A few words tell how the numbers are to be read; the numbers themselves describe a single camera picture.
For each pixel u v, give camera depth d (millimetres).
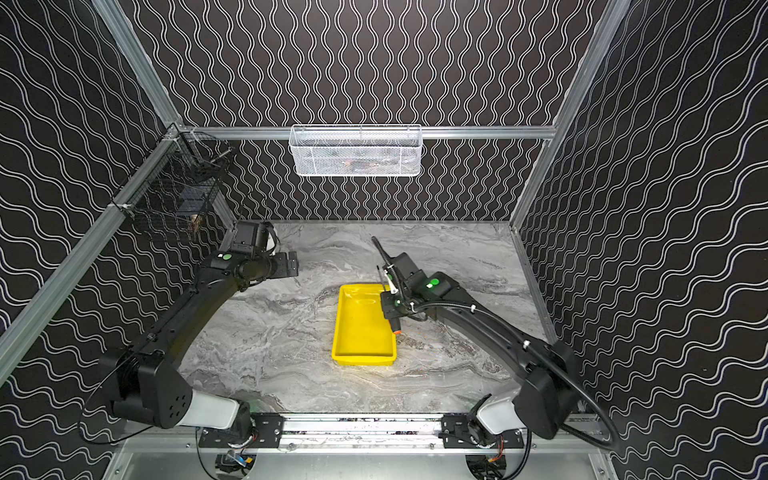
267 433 740
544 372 409
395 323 763
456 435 732
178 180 973
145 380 409
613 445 369
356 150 606
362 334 908
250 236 628
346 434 756
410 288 594
